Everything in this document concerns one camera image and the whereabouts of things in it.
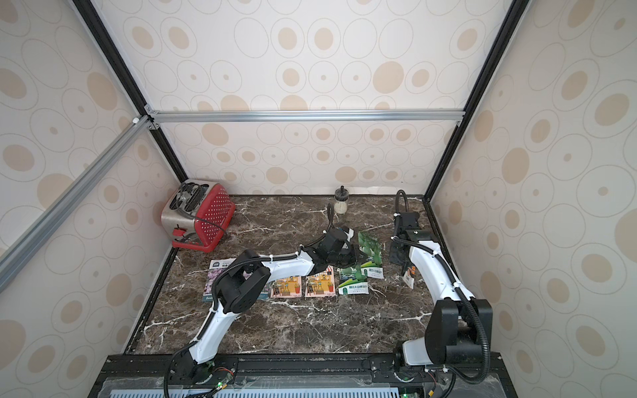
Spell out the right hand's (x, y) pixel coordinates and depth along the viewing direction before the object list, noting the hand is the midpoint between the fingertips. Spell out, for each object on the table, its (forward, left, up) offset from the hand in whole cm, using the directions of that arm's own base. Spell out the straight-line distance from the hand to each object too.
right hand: (415, 259), depth 85 cm
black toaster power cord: (+12, +76, +2) cm, 77 cm away
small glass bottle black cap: (+29, +26, -1) cm, 39 cm away
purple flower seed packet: (-1, +73, -8) cm, 74 cm away
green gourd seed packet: (-7, +21, -10) cm, 24 cm away
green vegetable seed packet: (+7, +14, -5) cm, 16 cm away
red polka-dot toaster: (+10, +78, +9) cm, 79 cm away
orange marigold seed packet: (-2, +1, -7) cm, 8 cm away
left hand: (0, +12, -1) cm, 12 cm away
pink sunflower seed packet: (-5, +33, -11) cm, 35 cm away
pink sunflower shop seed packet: (-8, +45, -9) cm, 46 cm away
